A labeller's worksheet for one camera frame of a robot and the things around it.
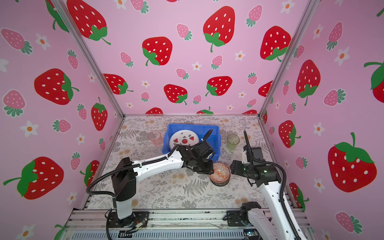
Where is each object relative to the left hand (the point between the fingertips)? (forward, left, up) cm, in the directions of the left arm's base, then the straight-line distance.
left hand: (215, 173), depth 77 cm
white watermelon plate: (+31, +19, -9) cm, 37 cm away
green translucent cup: (+28, -15, -11) cm, 34 cm away
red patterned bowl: (+1, -4, -5) cm, 7 cm away
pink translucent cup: (+31, +39, -10) cm, 51 cm away
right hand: (+2, -11, +3) cm, 11 cm away
